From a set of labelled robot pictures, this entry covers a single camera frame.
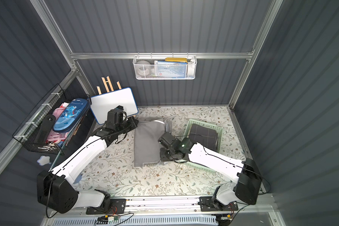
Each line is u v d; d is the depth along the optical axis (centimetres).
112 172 86
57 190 40
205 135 97
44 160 65
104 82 89
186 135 97
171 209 74
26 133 60
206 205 73
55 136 65
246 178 41
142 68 83
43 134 63
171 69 85
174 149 56
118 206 74
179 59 89
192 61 88
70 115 67
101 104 93
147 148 79
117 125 62
